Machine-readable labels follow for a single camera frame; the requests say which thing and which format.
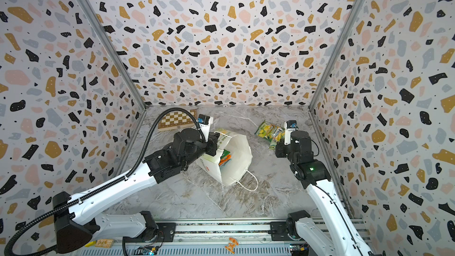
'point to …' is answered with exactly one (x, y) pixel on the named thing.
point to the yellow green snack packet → (264, 131)
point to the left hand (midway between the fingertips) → (222, 133)
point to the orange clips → (231, 245)
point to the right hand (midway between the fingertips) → (281, 139)
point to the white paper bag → (231, 160)
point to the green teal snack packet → (278, 134)
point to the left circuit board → (146, 250)
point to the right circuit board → (299, 250)
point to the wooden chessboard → (175, 120)
